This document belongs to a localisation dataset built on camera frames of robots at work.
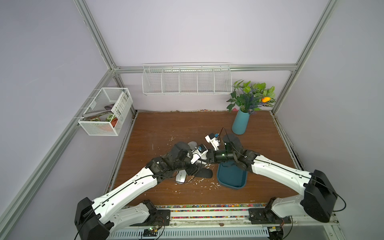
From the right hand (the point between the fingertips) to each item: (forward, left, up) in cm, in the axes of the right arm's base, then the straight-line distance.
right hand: (197, 158), depth 72 cm
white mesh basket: (+19, +47, +11) cm, 52 cm away
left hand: (0, -1, -2) cm, 2 cm away
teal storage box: (-1, -20, -20) cm, 28 cm away
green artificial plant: (+31, -28, +12) cm, 44 cm away
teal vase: (+30, -29, -10) cm, 43 cm away
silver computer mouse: (-2, +10, -18) cm, 21 cm away
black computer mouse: (+1, -4, -21) cm, 21 cm away
